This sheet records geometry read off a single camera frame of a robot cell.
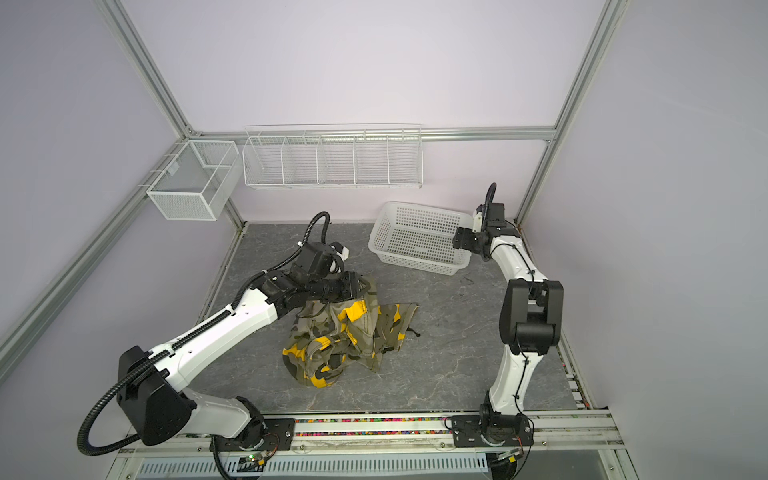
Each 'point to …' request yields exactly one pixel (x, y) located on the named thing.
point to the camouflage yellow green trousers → (356, 329)
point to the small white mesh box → (199, 183)
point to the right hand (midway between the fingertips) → (467, 242)
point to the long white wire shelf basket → (357, 156)
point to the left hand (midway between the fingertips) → (365, 291)
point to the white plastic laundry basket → (419, 236)
